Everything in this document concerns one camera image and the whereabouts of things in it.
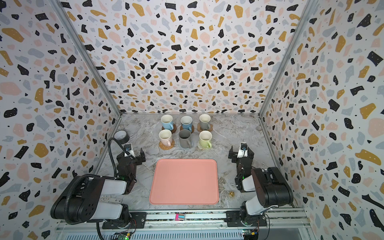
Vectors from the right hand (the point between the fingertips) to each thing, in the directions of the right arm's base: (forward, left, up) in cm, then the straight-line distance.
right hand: (241, 144), depth 89 cm
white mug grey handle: (+22, +22, -4) cm, 32 cm away
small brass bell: (-25, +7, -10) cm, 28 cm away
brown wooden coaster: (+17, +44, -8) cm, 48 cm away
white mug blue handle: (+21, +49, -4) cm, 53 cm away
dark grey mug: (+5, +35, -4) cm, 35 cm away
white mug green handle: (+5, +22, -3) cm, 23 cm away
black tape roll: (+13, +81, -11) cm, 83 cm away
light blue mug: (+21, +35, -4) cm, 41 cm away
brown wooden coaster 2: (+21, +40, -12) cm, 47 cm away
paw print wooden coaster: (+22, +26, -13) cm, 36 cm away
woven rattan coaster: (+4, +48, -11) cm, 49 cm away
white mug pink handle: (+9, +48, -5) cm, 49 cm away
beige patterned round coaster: (+4, +23, -11) cm, 26 cm away
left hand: (-3, +64, 0) cm, 64 cm away
